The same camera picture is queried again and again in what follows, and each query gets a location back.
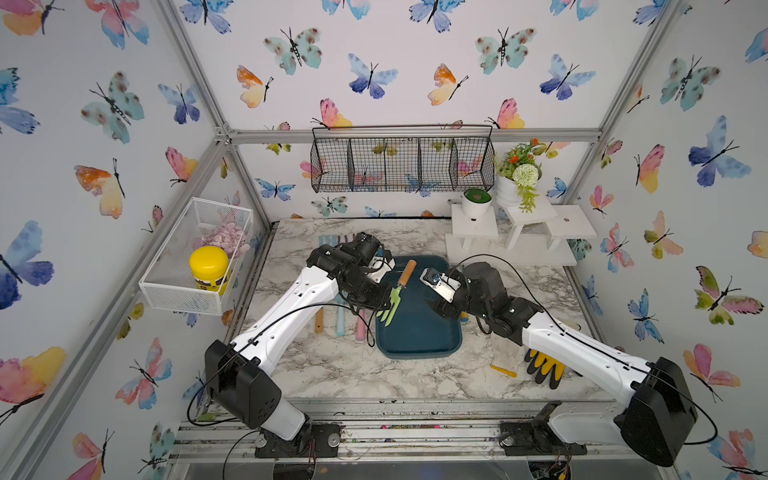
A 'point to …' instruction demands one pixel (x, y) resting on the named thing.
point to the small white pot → (476, 202)
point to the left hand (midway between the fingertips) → (391, 303)
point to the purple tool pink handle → (361, 327)
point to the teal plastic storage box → (416, 329)
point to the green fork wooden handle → (395, 296)
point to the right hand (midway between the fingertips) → (437, 281)
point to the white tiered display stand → (539, 238)
